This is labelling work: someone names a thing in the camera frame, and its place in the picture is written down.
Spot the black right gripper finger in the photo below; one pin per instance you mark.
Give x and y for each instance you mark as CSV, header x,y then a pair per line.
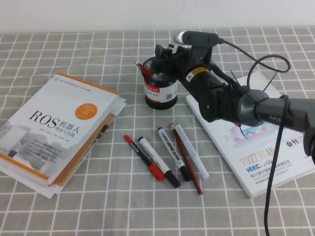
x,y
162,53

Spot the black mesh pen holder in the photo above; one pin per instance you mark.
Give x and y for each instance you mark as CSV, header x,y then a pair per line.
x,y
161,90

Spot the white office marker black caps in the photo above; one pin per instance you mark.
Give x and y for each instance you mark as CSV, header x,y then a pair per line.
x,y
174,154

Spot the white ROS robotics book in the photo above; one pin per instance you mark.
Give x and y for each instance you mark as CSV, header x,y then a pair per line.
x,y
46,133

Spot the grey checkered tablecloth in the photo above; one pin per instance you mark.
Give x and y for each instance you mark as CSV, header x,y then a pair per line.
x,y
112,193

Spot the orange covered book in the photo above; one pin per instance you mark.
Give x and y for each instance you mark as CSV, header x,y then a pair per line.
x,y
70,168

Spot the red pencil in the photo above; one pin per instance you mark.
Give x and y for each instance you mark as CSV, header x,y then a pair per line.
x,y
186,160

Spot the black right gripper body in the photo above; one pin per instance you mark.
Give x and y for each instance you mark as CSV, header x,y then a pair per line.
x,y
216,93

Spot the white HEEC conference book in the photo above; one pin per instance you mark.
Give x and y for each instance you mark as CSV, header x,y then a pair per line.
x,y
249,152

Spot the red capped thin pen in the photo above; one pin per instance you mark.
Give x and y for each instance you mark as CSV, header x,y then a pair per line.
x,y
156,173

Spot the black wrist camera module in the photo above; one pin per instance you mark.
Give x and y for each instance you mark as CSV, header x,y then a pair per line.
x,y
197,39

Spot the white plain marker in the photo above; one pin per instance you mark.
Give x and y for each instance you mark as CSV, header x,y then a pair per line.
x,y
187,144

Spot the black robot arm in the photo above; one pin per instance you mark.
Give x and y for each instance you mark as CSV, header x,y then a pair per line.
x,y
255,107

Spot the white marker black cap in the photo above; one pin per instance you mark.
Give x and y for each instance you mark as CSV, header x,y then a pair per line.
x,y
168,174

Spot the red utility knife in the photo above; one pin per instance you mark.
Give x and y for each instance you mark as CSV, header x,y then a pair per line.
x,y
144,70

